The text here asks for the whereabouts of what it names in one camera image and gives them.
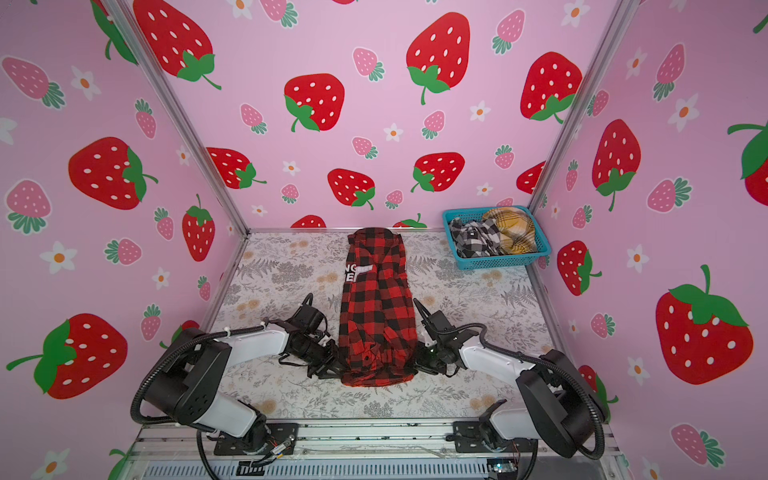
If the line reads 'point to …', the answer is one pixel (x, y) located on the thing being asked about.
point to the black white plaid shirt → (479, 238)
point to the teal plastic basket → (477, 262)
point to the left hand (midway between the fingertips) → (349, 370)
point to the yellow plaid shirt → (516, 230)
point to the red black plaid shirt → (377, 332)
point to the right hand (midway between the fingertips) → (408, 365)
